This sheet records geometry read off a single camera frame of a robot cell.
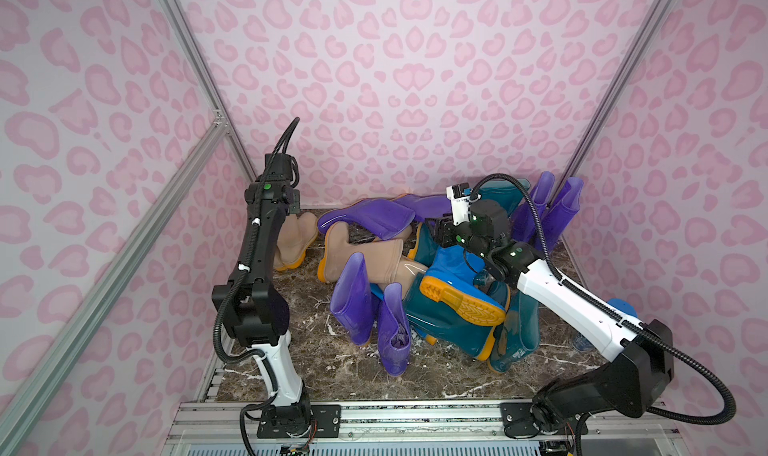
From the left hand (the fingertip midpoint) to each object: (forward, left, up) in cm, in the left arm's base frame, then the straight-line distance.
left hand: (280, 197), depth 85 cm
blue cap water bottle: (-29, -86, -8) cm, 92 cm away
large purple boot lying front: (+8, -30, -18) cm, 36 cm away
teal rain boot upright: (+5, -66, -3) cm, 66 cm away
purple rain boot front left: (-29, -23, -6) cm, 38 cm away
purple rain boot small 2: (-3, -80, -3) cm, 80 cm away
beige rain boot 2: (-2, -1, -15) cm, 15 cm away
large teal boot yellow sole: (-31, -47, -19) cm, 59 cm away
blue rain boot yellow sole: (-18, -48, -14) cm, 53 cm away
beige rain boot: (-8, -29, -19) cm, 36 cm away
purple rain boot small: (0, -73, -11) cm, 74 cm away
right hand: (-10, -43, +2) cm, 44 cm away
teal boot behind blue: (-4, -42, -19) cm, 46 cm away
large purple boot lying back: (+15, -44, -19) cm, 50 cm away
